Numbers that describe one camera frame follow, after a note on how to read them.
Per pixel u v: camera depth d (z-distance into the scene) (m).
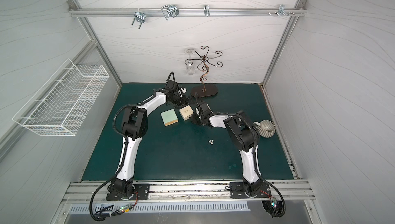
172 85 0.88
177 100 0.91
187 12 0.78
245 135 0.54
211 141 0.91
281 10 0.77
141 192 0.73
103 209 0.72
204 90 1.15
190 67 1.04
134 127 0.62
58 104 0.67
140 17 0.79
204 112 0.80
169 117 0.98
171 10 0.76
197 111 1.01
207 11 0.78
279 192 0.71
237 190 0.74
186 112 1.01
